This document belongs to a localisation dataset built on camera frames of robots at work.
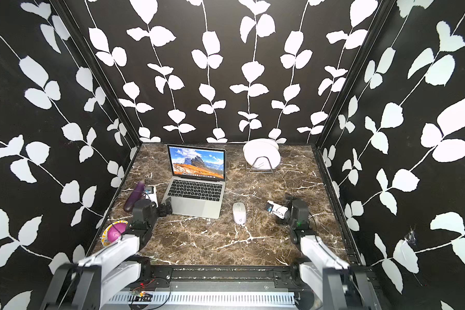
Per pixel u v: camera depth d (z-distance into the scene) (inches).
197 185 39.8
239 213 34.9
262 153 38.0
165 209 31.9
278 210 30.1
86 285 32.8
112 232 30.9
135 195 37.6
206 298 27.6
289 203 31.3
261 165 39.5
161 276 29.2
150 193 30.1
